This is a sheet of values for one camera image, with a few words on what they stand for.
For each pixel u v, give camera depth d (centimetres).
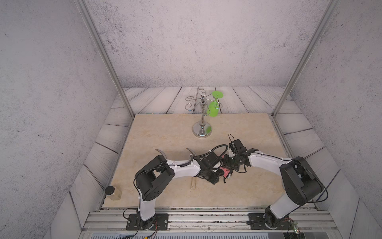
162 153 99
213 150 74
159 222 73
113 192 75
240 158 68
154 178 49
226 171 85
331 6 70
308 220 75
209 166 70
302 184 45
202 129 110
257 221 72
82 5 70
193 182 85
